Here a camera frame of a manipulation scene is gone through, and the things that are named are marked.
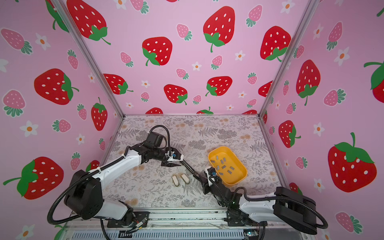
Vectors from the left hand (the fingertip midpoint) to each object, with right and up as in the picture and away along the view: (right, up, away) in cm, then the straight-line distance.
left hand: (180, 156), depth 82 cm
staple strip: (+26, -9, +11) cm, 30 cm away
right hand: (+11, -10, -2) cm, 15 cm away
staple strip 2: (+29, -11, +8) cm, 33 cm away
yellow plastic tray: (+30, -10, +8) cm, 33 cm away
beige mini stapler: (-3, -15, +2) cm, 15 cm away
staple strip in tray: (+26, -6, +13) cm, 29 cm away
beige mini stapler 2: (+3, -14, +3) cm, 15 cm away
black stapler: (+5, -10, +8) cm, 13 cm away
